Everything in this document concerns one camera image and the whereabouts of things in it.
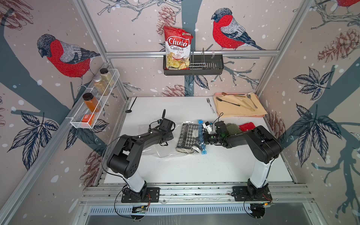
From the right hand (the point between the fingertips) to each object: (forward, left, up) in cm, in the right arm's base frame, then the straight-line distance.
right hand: (196, 139), depth 92 cm
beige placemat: (+34, -33, -3) cm, 47 cm away
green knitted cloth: (+8, -26, +1) cm, 27 cm away
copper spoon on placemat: (+46, -26, -1) cm, 53 cm away
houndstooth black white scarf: (-3, +5, +1) cm, 6 cm away
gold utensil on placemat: (+32, -45, -4) cm, 56 cm away
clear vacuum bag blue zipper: (-10, +24, +2) cm, 26 cm away
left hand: (+4, +18, -1) cm, 19 cm away
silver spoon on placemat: (+45, -48, -2) cm, 66 cm away
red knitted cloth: (+12, -37, -1) cm, 39 cm away
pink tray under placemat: (+47, -22, -2) cm, 52 cm away
